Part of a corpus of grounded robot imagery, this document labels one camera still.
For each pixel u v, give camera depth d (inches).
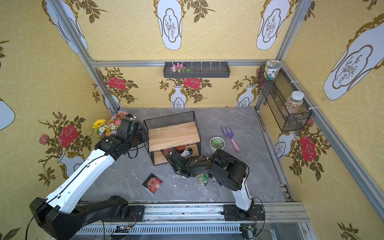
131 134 22.3
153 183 32.9
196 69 36.6
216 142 35.4
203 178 33.1
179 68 34.6
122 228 28.8
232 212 28.8
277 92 37.6
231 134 41.1
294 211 30.0
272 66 33.1
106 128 34.5
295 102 25.7
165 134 34.8
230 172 19.3
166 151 36.4
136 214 28.8
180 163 28.1
